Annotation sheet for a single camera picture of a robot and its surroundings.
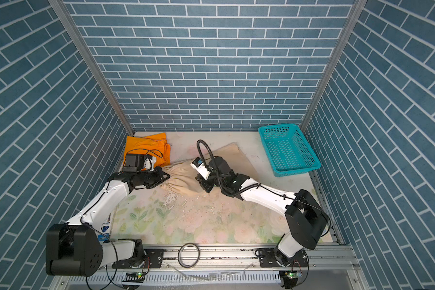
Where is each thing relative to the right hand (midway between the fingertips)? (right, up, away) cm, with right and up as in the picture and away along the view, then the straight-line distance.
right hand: (197, 173), depth 81 cm
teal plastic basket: (+52, +10, +31) cm, 61 cm away
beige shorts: (-9, -2, +8) cm, 12 cm away
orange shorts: (-30, +13, +26) cm, 41 cm away
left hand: (-14, -1, +3) cm, 14 cm away
